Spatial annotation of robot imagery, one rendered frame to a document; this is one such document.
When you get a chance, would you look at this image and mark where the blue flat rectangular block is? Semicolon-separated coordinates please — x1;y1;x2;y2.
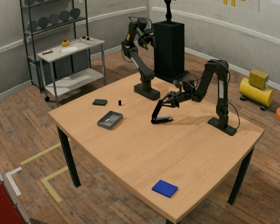
151;179;178;198

